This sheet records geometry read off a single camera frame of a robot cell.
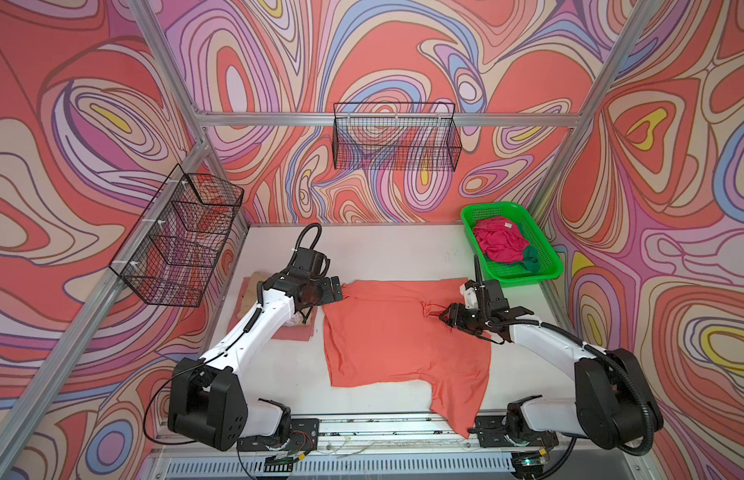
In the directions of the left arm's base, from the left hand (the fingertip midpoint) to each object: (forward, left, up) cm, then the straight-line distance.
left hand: (331, 291), depth 85 cm
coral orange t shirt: (-7, -18, -14) cm, 23 cm away
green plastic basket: (+15, -61, -13) cm, 64 cm away
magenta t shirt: (+26, -59, -7) cm, 64 cm away
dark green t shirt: (+18, -67, -8) cm, 70 cm away
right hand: (-6, -35, -10) cm, 37 cm away
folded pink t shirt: (-8, +14, -11) cm, 19 cm away
